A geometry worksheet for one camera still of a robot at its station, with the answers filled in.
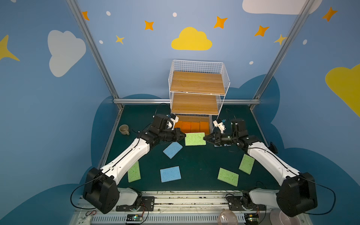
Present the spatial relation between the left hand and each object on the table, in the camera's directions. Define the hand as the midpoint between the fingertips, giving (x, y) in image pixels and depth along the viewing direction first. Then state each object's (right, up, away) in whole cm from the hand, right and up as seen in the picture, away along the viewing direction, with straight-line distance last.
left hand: (185, 134), depth 77 cm
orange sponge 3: (+15, +2, +27) cm, 31 cm away
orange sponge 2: (+8, +2, +28) cm, 29 cm away
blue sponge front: (-9, -25, +7) cm, 28 cm away
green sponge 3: (+39, -21, +11) cm, 46 cm away
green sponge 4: (-31, -25, +7) cm, 40 cm away
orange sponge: (+1, +2, +28) cm, 28 cm away
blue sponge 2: (+17, -5, -5) cm, 18 cm away
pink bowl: (+48, -44, -4) cm, 65 cm away
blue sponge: (-8, -13, +18) cm, 24 cm away
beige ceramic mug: (-45, +1, +26) cm, 52 cm away
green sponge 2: (+25, -26, +5) cm, 37 cm away
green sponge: (+6, -3, 0) cm, 6 cm away
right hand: (+11, -2, 0) cm, 12 cm away
